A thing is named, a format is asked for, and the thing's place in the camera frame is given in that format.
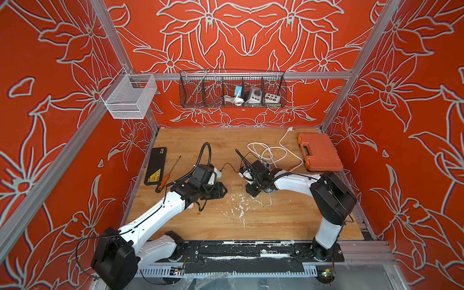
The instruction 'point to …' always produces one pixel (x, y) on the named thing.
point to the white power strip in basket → (256, 95)
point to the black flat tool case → (157, 166)
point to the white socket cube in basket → (270, 98)
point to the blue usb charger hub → (270, 190)
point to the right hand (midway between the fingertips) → (244, 189)
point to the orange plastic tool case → (318, 153)
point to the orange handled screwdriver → (165, 179)
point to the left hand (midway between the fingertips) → (224, 190)
